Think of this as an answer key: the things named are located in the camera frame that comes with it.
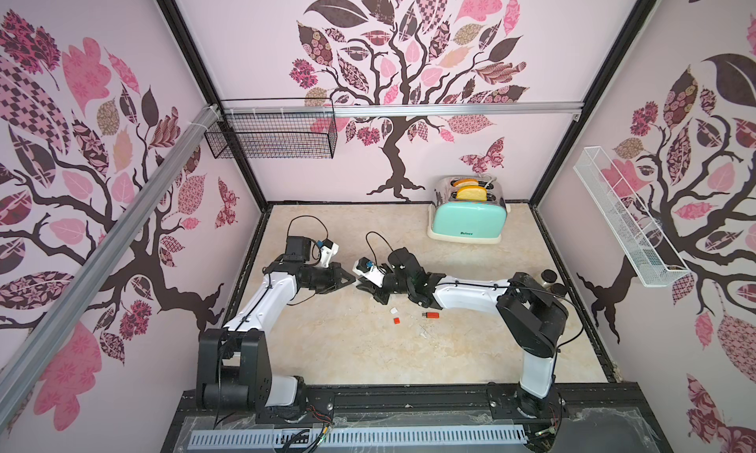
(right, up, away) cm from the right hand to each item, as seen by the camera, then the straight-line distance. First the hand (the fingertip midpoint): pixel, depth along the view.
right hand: (358, 283), depth 85 cm
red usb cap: (+12, -12, +3) cm, 17 cm away
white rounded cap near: (+11, -9, +5) cm, 15 cm away
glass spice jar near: (+60, -2, +1) cm, 60 cm away
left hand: (-1, 0, -2) cm, 3 cm away
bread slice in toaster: (+37, +30, +12) cm, 49 cm away
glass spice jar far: (+59, +2, +3) cm, 59 cm away
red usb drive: (+24, -11, +5) cm, 26 cm away
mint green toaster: (+40, +19, +15) cm, 46 cm away
